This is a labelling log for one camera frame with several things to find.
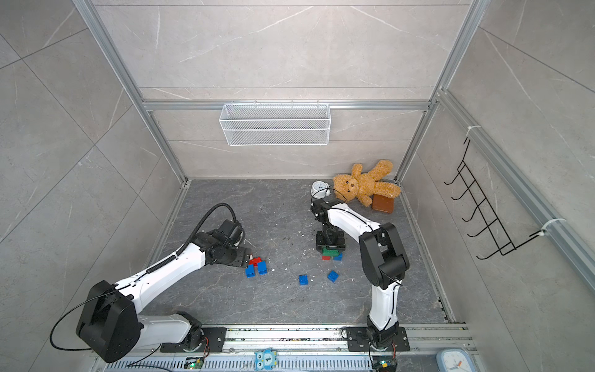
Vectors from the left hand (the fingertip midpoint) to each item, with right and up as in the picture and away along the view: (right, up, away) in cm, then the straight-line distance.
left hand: (242, 254), depth 85 cm
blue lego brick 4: (+23, -10, +1) cm, 25 cm away
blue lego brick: (+7, -6, +4) cm, 10 cm away
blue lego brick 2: (+2, -8, +2) cm, 8 cm away
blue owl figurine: (+12, -28, -16) cm, 34 cm away
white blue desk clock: (+68, -28, -17) cm, 76 cm away
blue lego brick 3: (+37, -3, +7) cm, 38 cm away
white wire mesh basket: (+8, +54, +16) cm, 56 cm away
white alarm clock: (+31, +25, +26) cm, 48 cm away
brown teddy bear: (+52, +27, +23) cm, 63 cm away
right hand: (+34, 0, +5) cm, 34 cm away
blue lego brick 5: (+34, -9, +1) cm, 35 cm away
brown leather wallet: (+61, +18, +23) cm, 68 cm away
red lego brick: (+32, -3, +7) cm, 33 cm away
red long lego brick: (+4, -3, +2) cm, 6 cm away
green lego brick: (+33, 0, +3) cm, 34 cm away
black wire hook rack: (+76, +13, -21) cm, 80 cm away
